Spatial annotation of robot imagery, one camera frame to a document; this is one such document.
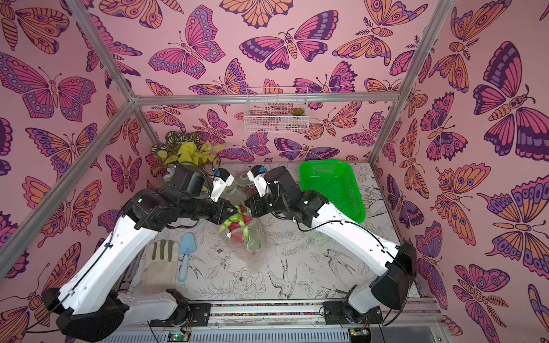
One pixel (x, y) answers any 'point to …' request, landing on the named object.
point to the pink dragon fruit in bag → (236, 224)
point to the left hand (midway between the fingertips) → (238, 208)
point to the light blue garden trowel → (186, 247)
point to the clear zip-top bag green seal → (253, 251)
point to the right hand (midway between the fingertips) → (246, 200)
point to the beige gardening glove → (159, 267)
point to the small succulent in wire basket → (297, 111)
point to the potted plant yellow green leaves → (180, 148)
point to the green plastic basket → (336, 181)
